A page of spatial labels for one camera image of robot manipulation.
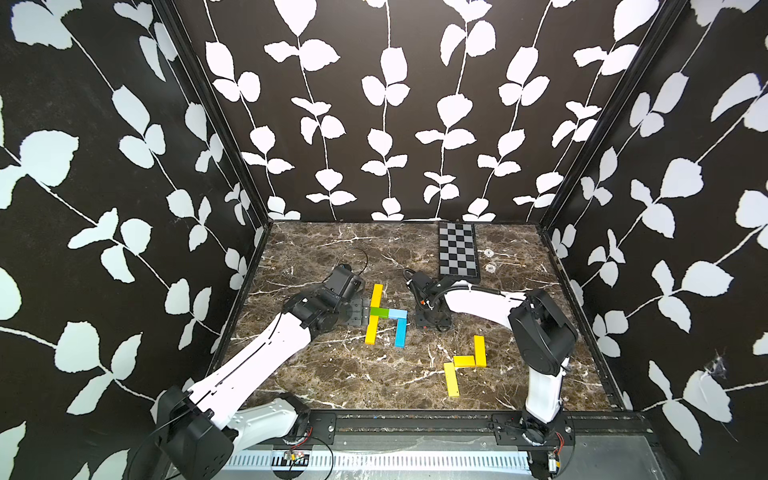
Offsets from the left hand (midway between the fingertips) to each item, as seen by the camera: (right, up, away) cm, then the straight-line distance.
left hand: (356, 305), depth 79 cm
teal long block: (+12, -11, +12) cm, 20 cm away
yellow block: (+36, -16, +8) cm, 40 cm away
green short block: (+6, -5, +16) cm, 18 cm away
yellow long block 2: (+26, -21, +3) cm, 34 cm away
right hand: (+19, -7, +14) cm, 25 cm away
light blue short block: (+11, -6, +15) cm, 19 cm away
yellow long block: (+4, 0, +20) cm, 20 cm away
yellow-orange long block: (+3, -11, +11) cm, 16 cm away
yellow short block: (+30, -17, +6) cm, 36 cm away
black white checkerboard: (+34, +14, +31) cm, 48 cm away
